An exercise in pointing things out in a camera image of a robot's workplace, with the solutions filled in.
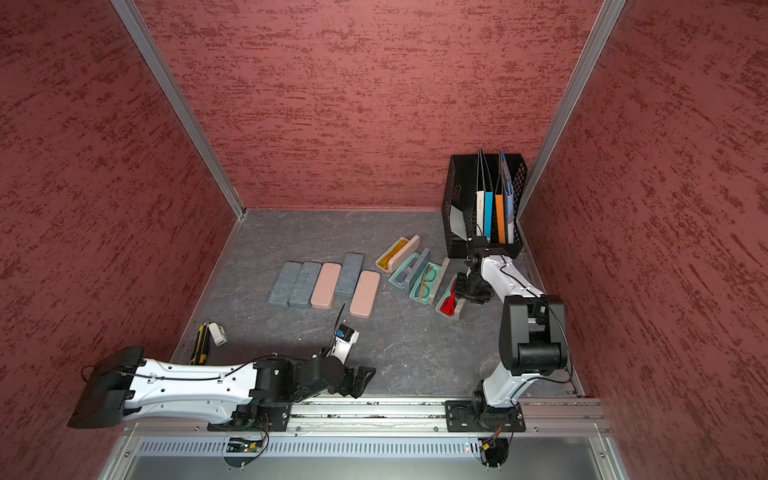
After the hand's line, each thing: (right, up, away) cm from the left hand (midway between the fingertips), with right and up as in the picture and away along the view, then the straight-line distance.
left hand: (359, 371), depth 75 cm
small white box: (-43, +6, +10) cm, 44 cm away
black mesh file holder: (+36, +46, +44) cm, 73 cm away
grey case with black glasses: (-20, +19, +20) cm, 34 cm away
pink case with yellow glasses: (+10, +29, +23) cm, 39 cm away
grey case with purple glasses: (+15, +23, +25) cm, 37 cm away
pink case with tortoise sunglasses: (-13, +19, +20) cm, 31 cm away
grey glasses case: (-27, +19, +21) cm, 39 cm away
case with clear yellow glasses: (-6, +24, +26) cm, 36 cm away
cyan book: (+39, +42, +17) cm, 60 cm away
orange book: (+43, +41, +17) cm, 62 cm away
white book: (+36, +42, +17) cm, 58 cm away
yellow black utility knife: (-47, +1, +8) cm, 48 cm away
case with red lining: (+27, +13, +19) cm, 36 cm away
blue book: (+43, +47, +11) cm, 65 cm away
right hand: (+31, +15, +15) cm, 38 cm away
